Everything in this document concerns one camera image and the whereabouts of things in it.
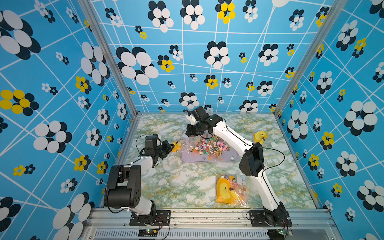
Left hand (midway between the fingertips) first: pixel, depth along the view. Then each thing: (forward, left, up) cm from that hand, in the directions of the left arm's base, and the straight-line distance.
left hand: (176, 143), depth 92 cm
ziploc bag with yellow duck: (+8, -55, -3) cm, 56 cm away
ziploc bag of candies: (-26, -33, -7) cm, 43 cm away
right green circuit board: (-45, -51, -10) cm, 69 cm away
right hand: (+4, -7, +7) cm, 11 cm away
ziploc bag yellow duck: (+2, -4, -3) cm, 6 cm away
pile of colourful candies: (+2, -22, -6) cm, 23 cm away
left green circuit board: (-44, +11, -12) cm, 47 cm away
